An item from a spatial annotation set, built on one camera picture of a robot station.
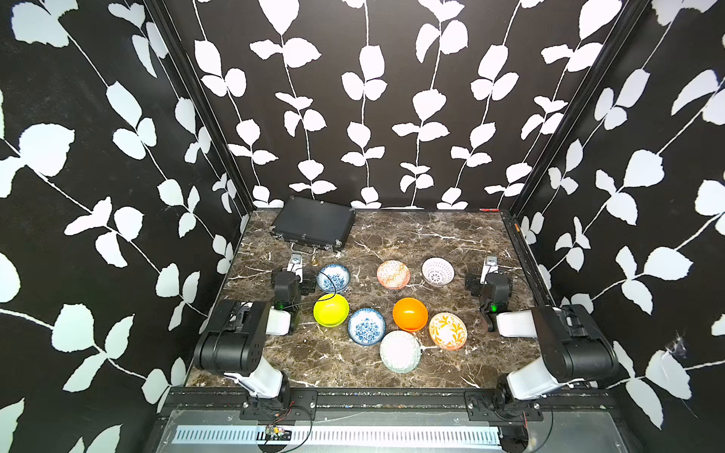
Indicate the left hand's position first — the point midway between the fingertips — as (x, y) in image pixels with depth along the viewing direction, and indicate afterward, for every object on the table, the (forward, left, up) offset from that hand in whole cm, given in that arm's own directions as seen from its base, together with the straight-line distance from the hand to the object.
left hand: (296, 263), depth 94 cm
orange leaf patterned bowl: (-23, -49, -6) cm, 54 cm away
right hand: (-4, -65, 0) cm, 65 cm away
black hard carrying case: (+24, -3, -6) cm, 25 cm away
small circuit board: (-47, 0, -8) cm, 48 cm away
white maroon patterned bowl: (-1, -50, -6) cm, 51 cm away
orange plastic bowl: (-18, -37, -5) cm, 42 cm away
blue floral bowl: (-2, -12, -7) cm, 14 cm away
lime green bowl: (-15, -12, -6) cm, 20 cm away
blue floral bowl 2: (-20, -23, -7) cm, 32 cm away
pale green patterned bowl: (-29, -33, -5) cm, 44 cm away
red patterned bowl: (-2, -34, -6) cm, 34 cm away
